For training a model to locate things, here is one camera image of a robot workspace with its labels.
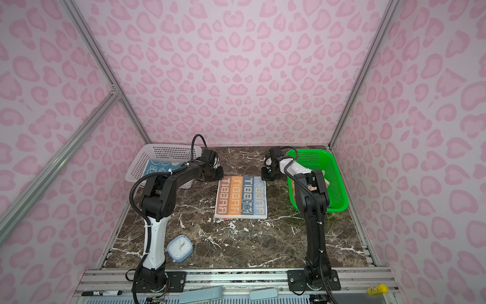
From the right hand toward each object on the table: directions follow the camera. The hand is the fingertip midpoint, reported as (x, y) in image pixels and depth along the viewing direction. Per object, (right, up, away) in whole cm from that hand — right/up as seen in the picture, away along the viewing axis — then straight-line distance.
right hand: (265, 175), depth 103 cm
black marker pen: (-60, -41, -33) cm, 80 cm away
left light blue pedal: (-26, -41, -35) cm, 60 cm away
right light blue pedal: (-2, -40, -35) cm, 53 cm away
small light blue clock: (-38, -28, -25) cm, 53 cm away
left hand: (-22, +1, +1) cm, 22 cm away
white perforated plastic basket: (-59, +13, +7) cm, 61 cm away
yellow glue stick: (+36, -36, -39) cm, 64 cm away
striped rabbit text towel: (-13, -11, -7) cm, 18 cm away
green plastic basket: (+31, +9, +7) cm, 33 cm away
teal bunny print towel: (-60, +5, +4) cm, 61 cm away
